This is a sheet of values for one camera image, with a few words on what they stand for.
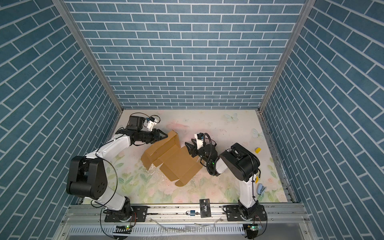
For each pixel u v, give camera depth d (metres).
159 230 0.70
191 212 0.74
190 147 0.84
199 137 0.79
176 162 0.94
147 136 0.77
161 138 0.83
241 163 0.53
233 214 0.73
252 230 0.71
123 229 0.72
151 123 0.83
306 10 0.72
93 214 0.75
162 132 0.83
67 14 0.72
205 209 0.75
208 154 0.72
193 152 0.82
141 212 0.74
